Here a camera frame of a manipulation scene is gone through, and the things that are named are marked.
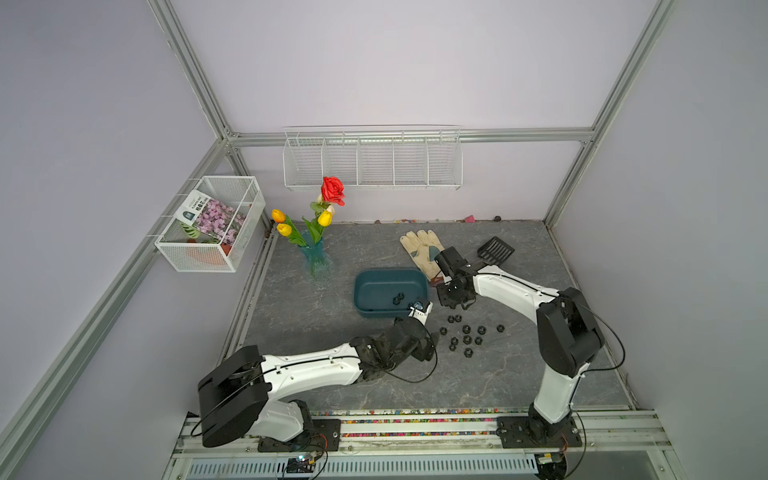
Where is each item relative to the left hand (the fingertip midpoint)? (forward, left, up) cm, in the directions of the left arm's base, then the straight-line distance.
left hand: (427, 330), depth 79 cm
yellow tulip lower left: (+23, +36, +18) cm, 47 cm away
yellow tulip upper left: (+28, +39, +18) cm, 51 cm away
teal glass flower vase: (+32, +34, -10) cm, 48 cm away
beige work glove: (+38, -5, -11) cm, 40 cm away
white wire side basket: (+18, +59, +18) cm, 64 cm away
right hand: (+14, -9, -7) cm, 18 cm away
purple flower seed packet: (+24, +53, +23) cm, 63 cm away
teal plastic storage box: (+19, +10, -11) cm, 25 cm away
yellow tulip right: (+28, +26, +17) cm, 41 cm away
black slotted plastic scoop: (+35, -32, -12) cm, 49 cm away
